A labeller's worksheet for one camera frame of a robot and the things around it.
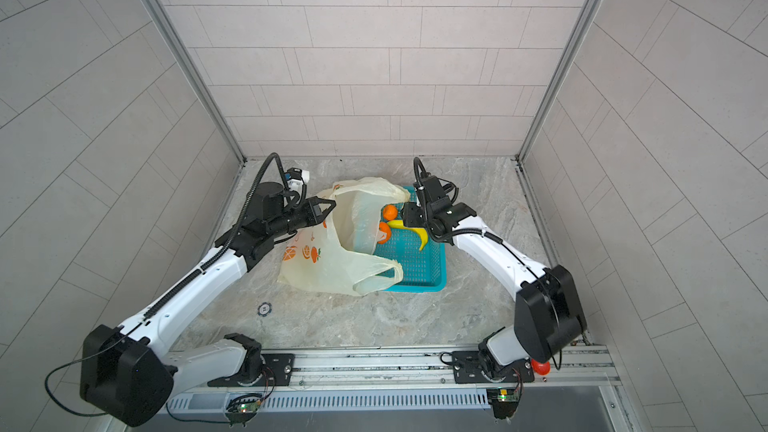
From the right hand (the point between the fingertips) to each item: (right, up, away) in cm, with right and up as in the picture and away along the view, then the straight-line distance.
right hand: (408, 212), depth 85 cm
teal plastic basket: (+5, -18, +4) cm, 19 cm away
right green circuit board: (+21, -41, -17) cm, 50 cm away
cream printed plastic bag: (-17, -8, -15) cm, 24 cm away
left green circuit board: (-36, -40, -20) cm, 58 cm away
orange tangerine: (-5, -1, +11) cm, 12 cm away
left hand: (-17, +4, -10) cm, 20 cm away
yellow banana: (+5, -7, +9) cm, 13 cm away
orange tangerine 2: (-7, -6, +7) cm, 11 cm away
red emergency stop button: (+31, -35, -15) cm, 49 cm away
